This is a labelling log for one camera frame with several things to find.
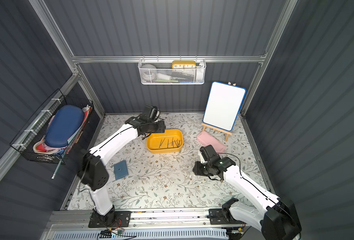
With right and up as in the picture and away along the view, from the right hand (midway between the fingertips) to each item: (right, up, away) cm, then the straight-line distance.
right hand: (197, 168), depth 81 cm
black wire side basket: (-73, +16, -18) cm, 77 cm away
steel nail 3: (-13, +11, +22) cm, 27 cm away
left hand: (-20, +23, +5) cm, 30 cm away
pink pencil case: (+9, +14, +24) cm, 29 cm away
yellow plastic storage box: (-17, +12, +24) cm, 32 cm away
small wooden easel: (+22, +18, +19) cm, 34 cm away
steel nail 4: (-10, +11, +22) cm, 27 cm away
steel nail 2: (-15, +10, +21) cm, 28 cm away
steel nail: (-23, +11, +22) cm, 33 cm away
